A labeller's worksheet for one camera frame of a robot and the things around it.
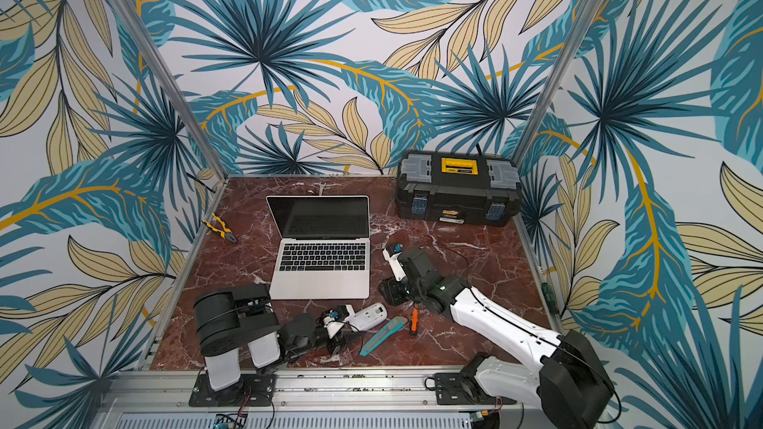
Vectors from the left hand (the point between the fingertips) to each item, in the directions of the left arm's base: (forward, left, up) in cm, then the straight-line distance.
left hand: (356, 326), depth 84 cm
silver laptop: (+23, +12, +1) cm, 26 cm away
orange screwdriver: (+1, -16, +2) cm, 16 cm away
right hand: (+4, -5, +10) cm, 12 cm away
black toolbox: (+38, -31, +17) cm, 52 cm away
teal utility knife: (-3, -8, +1) cm, 8 cm away
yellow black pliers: (+29, +47, +2) cm, 55 cm away
